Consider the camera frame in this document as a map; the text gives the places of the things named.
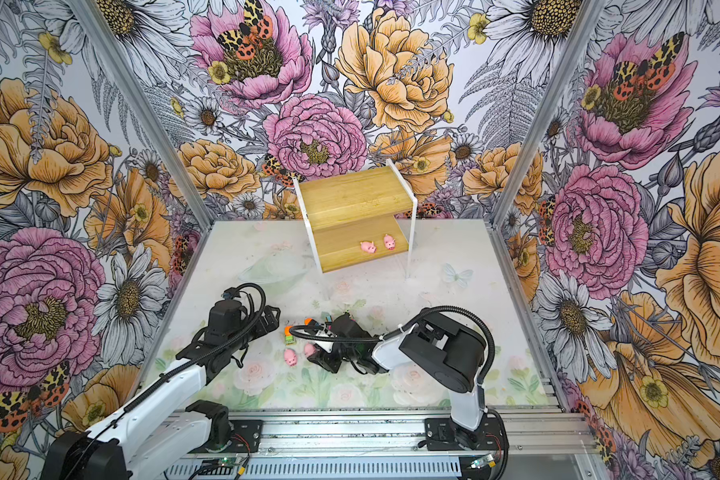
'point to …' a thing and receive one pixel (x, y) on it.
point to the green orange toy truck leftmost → (288, 337)
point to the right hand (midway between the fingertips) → (316, 360)
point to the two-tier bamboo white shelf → (358, 217)
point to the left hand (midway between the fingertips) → (267, 324)
